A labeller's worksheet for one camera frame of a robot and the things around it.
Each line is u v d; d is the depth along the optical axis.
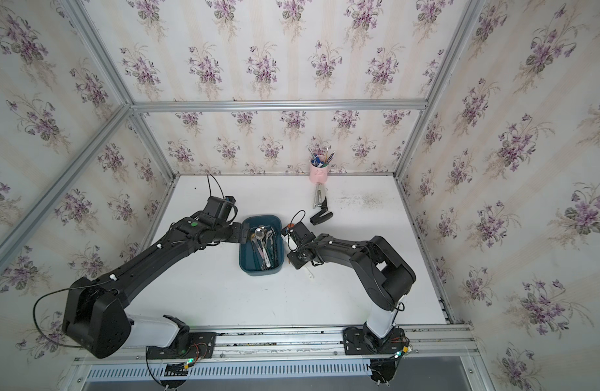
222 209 0.65
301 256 0.70
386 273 0.49
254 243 0.94
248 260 0.90
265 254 0.90
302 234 0.73
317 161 1.11
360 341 0.74
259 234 0.95
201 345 0.73
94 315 0.40
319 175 1.13
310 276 0.87
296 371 0.76
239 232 0.75
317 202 1.08
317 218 1.01
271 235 0.96
